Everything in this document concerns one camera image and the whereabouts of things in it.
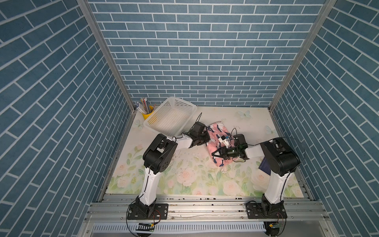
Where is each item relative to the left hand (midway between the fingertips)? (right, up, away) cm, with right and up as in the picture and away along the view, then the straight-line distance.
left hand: (213, 138), depth 99 cm
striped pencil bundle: (-47, +20, +6) cm, 52 cm away
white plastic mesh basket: (-31, +14, +16) cm, 38 cm away
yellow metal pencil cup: (-48, +15, +5) cm, 51 cm away
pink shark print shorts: (+4, +1, +1) cm, 4 cm away
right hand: (0, -11, -7) cm, 13 cm away
